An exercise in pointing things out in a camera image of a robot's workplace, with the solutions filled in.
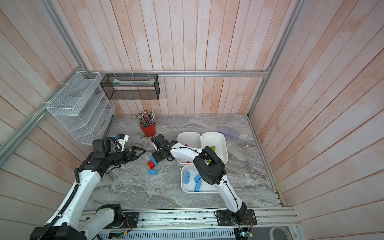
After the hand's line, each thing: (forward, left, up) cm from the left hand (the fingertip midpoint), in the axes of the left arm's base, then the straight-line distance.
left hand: (140, 155), depth 77 cm
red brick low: (+3, -2, -16) cm, 17 cm away
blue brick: (+4, -3, -15) cm, 16 cm away
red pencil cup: (+30, +4, -18) cm, 35 cm away
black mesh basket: (+51, +16, +7) cm, 54 cm away
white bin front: (-10, -35, -19) cm, 41 cm away
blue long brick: (-7, -24, -16) cm, 30 cm away
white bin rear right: (+22, -46, -17) cm, 54 cm away
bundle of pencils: (+31, +4, -5) cm, 31 cm away
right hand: (+9, -5, -17) cm, 20 cm away
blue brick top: (-6, -31, -16) cm, 35 cm away
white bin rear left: (+22, -28, -17) cm, 40 cm away
